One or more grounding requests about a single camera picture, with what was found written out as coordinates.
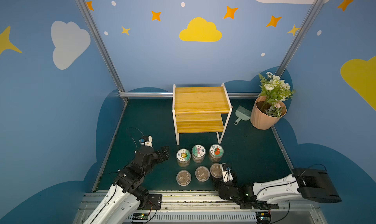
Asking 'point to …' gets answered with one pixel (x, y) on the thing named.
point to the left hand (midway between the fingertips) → (163, 147)
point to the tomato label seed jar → (216, 153)
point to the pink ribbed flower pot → (266, 112)
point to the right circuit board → (263, 217)
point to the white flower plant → (275, 91)
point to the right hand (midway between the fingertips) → (218, 174)
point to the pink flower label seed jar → (198, 152)
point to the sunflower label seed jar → (183, 157)
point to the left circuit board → (140, 216)
